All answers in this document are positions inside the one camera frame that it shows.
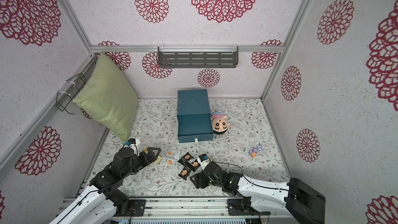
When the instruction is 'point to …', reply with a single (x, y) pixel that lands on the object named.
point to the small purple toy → (253, 151)
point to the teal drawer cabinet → (194, 116)
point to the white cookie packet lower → (168, 161)
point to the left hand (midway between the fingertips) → (156, 153)
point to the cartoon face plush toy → (219, 124)
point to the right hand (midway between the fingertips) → (193, 176)
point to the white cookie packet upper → (173, 154)
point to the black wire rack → (69, 91)
